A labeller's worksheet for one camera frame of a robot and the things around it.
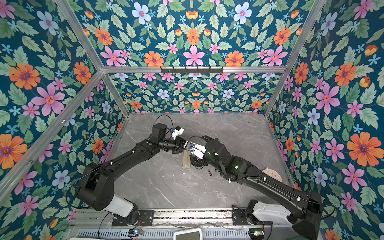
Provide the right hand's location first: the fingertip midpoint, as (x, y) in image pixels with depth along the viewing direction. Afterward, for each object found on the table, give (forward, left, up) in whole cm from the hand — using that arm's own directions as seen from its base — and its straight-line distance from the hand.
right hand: (196, 143), depth 70 cm
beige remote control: (-6, +5, -8) cm, 12 cm away
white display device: (-32, +5, -23) cm, 40 cm away
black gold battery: (-3, -7, -28) cm, 29 cm away
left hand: (+2, +2, -5) cm, 5 cm away
